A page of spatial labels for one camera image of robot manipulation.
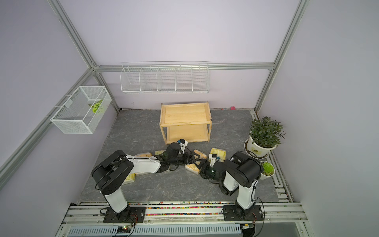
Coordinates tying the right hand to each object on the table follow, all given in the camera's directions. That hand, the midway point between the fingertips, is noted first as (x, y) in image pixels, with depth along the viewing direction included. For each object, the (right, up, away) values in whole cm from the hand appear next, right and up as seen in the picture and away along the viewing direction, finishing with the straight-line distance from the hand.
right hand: (193, 163), depth 86 cm
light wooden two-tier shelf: (-1, +25, 0) cm, 25 cm away
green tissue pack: (-22, +5, +5) cm, 24 cm away
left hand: (+1, +2, +1) cm, 3 cm away
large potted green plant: (+41, +17, -4) cm, 45 cm away
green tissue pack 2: (+17, +5, +6) cm, 19 cm away
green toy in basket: (-54, +34, -5) cm, 64 cm away
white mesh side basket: (-63, +30, -4) cm, 70 cm away
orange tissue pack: (-31, +4, +5) cm, 32 cm away
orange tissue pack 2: (-2, -2, -1) cm, 3 cm away
